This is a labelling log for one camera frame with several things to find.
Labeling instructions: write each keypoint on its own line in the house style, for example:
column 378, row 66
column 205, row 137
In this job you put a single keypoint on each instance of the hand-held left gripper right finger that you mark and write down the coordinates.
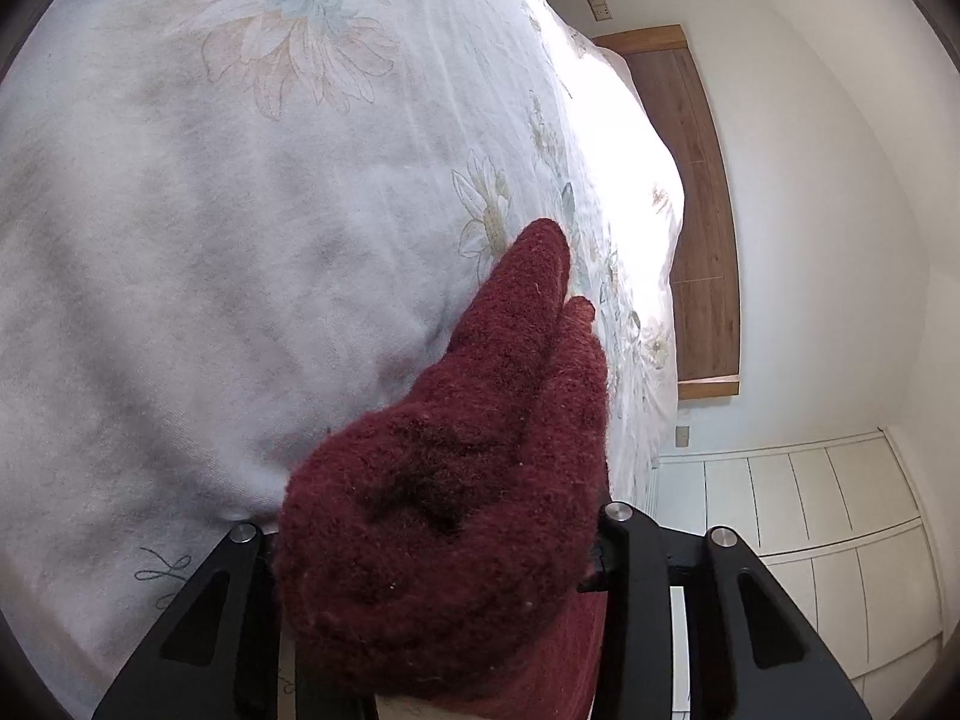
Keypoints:
column 637, row 615

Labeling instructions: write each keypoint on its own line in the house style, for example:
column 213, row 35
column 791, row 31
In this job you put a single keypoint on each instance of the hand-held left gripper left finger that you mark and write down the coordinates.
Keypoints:
column 259, row 577

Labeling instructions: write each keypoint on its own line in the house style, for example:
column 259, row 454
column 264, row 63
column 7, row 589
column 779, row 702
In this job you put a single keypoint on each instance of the maroon knit sweater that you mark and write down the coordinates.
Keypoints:
column 450, row 510

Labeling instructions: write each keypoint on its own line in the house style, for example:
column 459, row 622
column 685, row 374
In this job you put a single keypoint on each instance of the white wardrobe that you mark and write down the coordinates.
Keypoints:
column 810, row 540

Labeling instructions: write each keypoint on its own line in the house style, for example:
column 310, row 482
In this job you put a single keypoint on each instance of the bed with floral duvet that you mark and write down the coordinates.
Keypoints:
column 225, row 240

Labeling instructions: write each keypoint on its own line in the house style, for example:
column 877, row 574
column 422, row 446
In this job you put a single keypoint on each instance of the wooden headboard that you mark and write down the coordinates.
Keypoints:
column 697, row 240

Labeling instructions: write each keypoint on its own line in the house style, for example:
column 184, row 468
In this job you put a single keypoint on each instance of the wall switch plate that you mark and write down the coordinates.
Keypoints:
column 598, row 5
column 683, row 438

